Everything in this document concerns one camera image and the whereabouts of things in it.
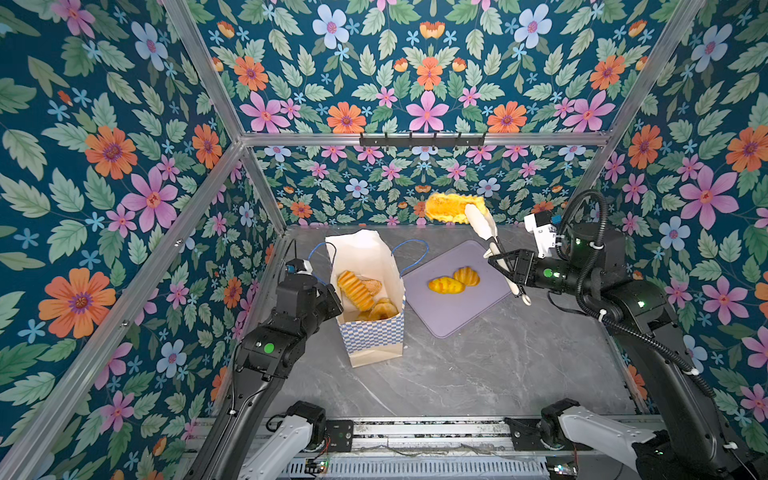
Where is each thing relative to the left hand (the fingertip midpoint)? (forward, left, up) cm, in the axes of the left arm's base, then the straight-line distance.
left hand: (341, 284), depth 68 cm
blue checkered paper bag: (+18, -4, -11) cm, 22 cm away
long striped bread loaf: (+11, 0, -20) cm, 23 cm away
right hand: (-2, -33, +10) cm, 35 cm away
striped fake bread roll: (+18, -37, -25) cm, 49 cm away
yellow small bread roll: (+14, -30, -26) cm, 42 cm away
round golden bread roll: (+15, -5, -25) cm, 29 cm away
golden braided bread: (+4, -8, -21) cm, 23 cm away
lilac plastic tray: (+6, -29, -29) cm, 41 cm away
